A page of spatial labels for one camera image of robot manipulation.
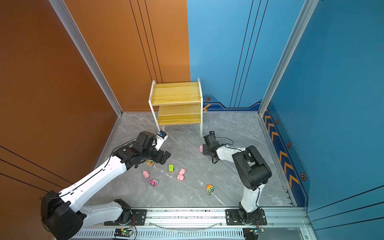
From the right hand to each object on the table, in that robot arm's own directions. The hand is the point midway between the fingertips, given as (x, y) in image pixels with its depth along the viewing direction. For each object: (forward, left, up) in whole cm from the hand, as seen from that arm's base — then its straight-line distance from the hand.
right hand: (208, 148), depth 99 cm
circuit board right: (-46, -18, -1) cm, 50 cm away
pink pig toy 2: (-17, +16, +2) cm, 23 cm away
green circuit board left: (-46, +43, -1) cm, 63 cm away
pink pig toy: (-1, +5, +2) cm, 5 cm away
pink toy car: (-23, +32, +2) cm, 39 cm away
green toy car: (-14, +23, +1) cm, 27 cm away
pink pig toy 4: (-20, +17, +2) cm, 26 cm away
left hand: (-11, +25, +17) cm, 32 cm away
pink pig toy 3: (-18, +37, +2) cm, 41 cm away
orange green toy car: (-26, +1, +1) cm, 26 cm away
